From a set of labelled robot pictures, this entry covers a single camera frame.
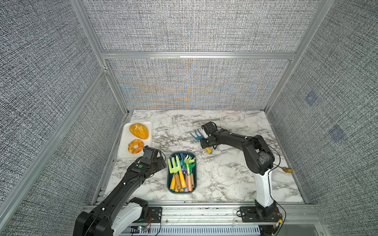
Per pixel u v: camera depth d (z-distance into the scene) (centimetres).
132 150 95
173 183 78
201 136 103
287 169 88
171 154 88
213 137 77
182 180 78
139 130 101
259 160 54
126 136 105
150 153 64
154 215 74
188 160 82
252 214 72
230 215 75
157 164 75
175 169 82
